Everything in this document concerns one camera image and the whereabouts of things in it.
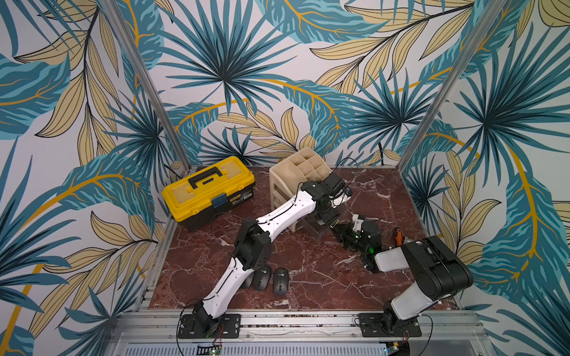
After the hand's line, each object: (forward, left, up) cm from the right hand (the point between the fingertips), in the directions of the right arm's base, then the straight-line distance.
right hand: (328, 223), depth 90 cm
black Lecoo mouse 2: (-20, +32, -6) cm, 38 cm away
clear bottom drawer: (-2, +9, +5) cm, 10 cm away
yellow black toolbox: (+7, +53, +10) cm, 54 cm away
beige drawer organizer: (+13, +16, +16) cm, 26 cm away
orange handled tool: (-4, -30, -6) cm, 30 cm away
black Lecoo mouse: (-19, +27, -6) cm, 34 cm away
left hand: (+2, +1, +4) cm, 5 cm away
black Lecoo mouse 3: (-20, +20, -5) cm, 29 cm away
